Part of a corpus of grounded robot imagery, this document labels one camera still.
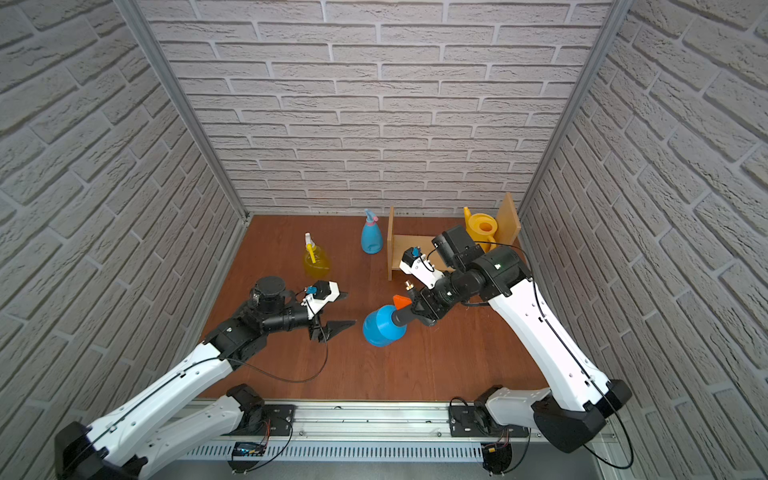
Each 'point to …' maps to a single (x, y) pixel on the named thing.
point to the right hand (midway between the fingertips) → (413, 308)
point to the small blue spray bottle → (371, 235)
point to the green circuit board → (249, 449)
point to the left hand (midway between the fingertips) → (347, 297)
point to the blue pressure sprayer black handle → (380, 329)
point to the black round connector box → (496, 457)
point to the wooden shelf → (508, 224)
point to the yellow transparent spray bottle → (316, 260)
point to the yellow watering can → (481, 228)
